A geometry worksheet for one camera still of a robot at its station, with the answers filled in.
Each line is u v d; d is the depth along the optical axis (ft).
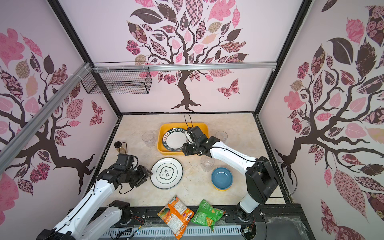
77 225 1.35
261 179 1.43
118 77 5.33
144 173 2.37
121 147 3.02
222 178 2.63
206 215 2.27
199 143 2.08
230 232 2.29
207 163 3.03
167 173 2.87
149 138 3.37
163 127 3.43
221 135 3.32
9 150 1.64
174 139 3.39
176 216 2.34
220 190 2.55
